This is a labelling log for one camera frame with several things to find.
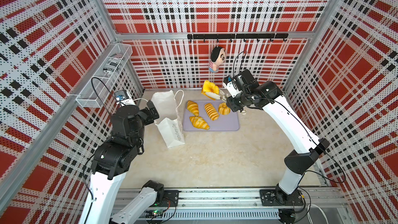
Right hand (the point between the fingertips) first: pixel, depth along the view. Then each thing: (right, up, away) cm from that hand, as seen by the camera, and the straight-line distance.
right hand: (233, 102), depth 72 cm
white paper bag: (-31, -9, +1) cm, 32 cm away
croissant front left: (-18, -13, +26) cm, 34 cm away
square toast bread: (-12, +8, +6) cm, 15 cm away
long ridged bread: (-10, -6, +31) cm, 33 cm away
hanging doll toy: (-6, +27, +18) cm, 33 cm away
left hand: (-38, -2, -12) cm, 40 cm away
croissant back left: (-22, -3, +34) cm, 41 cm away
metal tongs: (-6, +3, +3) cm, 8 cm away
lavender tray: (+3, -13, +30) cm, 33 cm away
